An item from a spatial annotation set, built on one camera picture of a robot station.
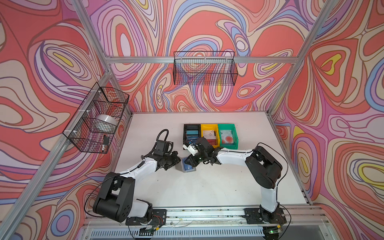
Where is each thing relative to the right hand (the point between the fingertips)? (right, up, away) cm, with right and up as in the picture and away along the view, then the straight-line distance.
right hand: (187, 164), depth 89 cm
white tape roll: (-39, +27, -15) cm, 50 cm away
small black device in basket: (-40, +16, -16) cm, 46 cm away
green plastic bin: (+31, +22, +13) cm, 40 cm away
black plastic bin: (+2, +22, +19) cm, 30 cm away
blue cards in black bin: (+2, +16, +13) cm, 21 cm away
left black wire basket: (-46, +22, -16) cm, 54 cm away
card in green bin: (+27, +16, +14) cm, 35 cm away
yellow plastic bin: (+18, +22, +22) cm, 36 cm away
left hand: (-3, +4, -1) cm, 4 cm away
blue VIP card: (0, -2, -1) cm, 2 cm away
